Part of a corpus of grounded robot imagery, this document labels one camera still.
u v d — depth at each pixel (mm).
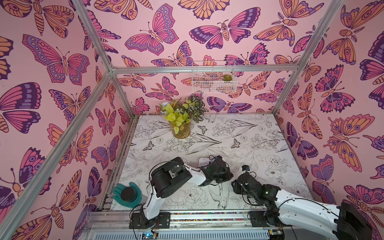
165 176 514
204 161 898
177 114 920
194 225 729
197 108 944
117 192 817
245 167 760
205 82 1040
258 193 627
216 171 730
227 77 925
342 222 418
